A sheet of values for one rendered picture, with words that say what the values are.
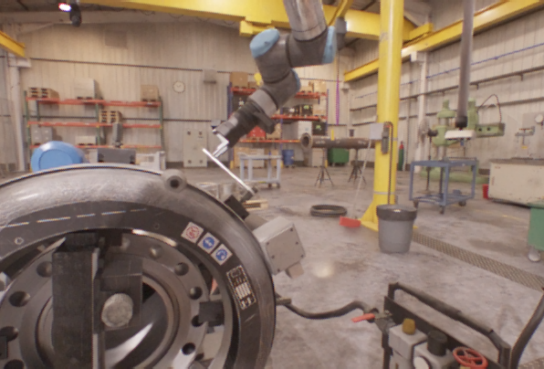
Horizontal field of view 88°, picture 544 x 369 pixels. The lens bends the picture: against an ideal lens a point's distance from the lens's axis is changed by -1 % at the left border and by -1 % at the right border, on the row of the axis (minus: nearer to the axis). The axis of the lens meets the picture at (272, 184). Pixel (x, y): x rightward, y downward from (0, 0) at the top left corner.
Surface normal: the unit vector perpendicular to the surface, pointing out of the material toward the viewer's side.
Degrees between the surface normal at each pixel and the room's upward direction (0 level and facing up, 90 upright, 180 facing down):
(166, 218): 90
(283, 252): 90
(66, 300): 90
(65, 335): 90
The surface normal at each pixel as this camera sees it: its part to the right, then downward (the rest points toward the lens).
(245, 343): 0.40, 0.11
